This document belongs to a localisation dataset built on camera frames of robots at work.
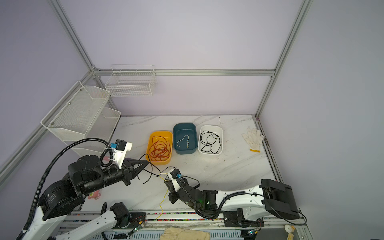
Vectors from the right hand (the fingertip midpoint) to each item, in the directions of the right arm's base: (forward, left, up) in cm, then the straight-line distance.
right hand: (164, 182), depth 69 cm
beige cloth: (-18, -4, -17) cm, 25 cm away
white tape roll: (-15, -60, -17) cm, 64 cm away
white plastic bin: (+37, -24, -17) cm, 47 cm away
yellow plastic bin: (+39, +6, -14) cm, 41 cm away
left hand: (+1, +4, +18) cm, 18 cm away
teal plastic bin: (+39, -6, -17) cm, 42 cm away
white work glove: (+40, -57, -19) cm, 72 cm away
